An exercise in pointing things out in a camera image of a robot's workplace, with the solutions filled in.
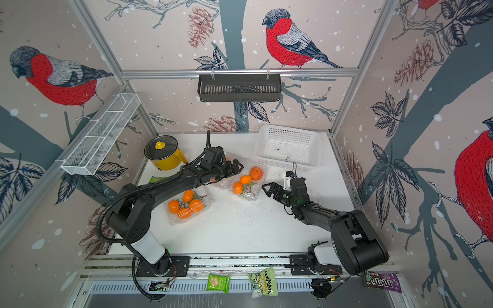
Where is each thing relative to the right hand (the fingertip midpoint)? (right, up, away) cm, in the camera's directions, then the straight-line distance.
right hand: (268, 187), depth 89 cm
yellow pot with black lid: (-54, +15, +8) cm, 57 cm away
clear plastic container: (-37, -8, -2) cm, 38 cm away
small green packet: (-59, +2, +9) cm, 60 cm away
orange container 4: (-37, -9, -9) cm, 39 cm away
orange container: (-11, +3, +6) cm, 13 cm away
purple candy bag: (+42, -31, -20) cm, 56 cm away
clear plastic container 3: (-9, 0, +6) cm, 11 cm away
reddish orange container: (-6, +6, +6) cm, 10 cm away
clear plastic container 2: (-20, +2, +3) cm, 20 cm away
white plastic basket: (+8, +20, +25) cm, 33 cm away
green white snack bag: (-3, -32, -20) cm, 37 cm away
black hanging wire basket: (-15, +53, +18) cm, 58 cm away
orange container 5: (-43, -7, -7) cm, 44 cm away
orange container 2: (-37, -3, -4) cm, 37 cm away
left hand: (-13, +10, -1) cm, 16 cm away
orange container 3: (-33, -7, -6) cm, 34 cm away
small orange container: (-15, 0, +1) cm, 15 cm away
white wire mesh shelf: (-71, +14, -18) cm, 75 cm away
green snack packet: (-21, -31, -19) cm, 42 cm away
